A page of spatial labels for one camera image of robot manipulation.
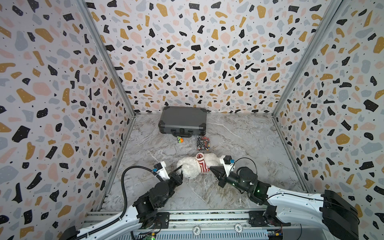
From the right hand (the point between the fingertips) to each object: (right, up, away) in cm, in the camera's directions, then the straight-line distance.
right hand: (211, 167), depth 72 cm
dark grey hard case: (-17, +23, +30) cm, 42 cm away
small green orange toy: (-20, +10, +31) cm, 38 cm away
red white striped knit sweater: (-6, +3, +5) cm, 8 cm away
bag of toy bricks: (-3, +8, +28) cm, 29 cm away
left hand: (-12, 0, +2) cm, 12 cm away
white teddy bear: (-10, 0, 0) cm, 10 cm away
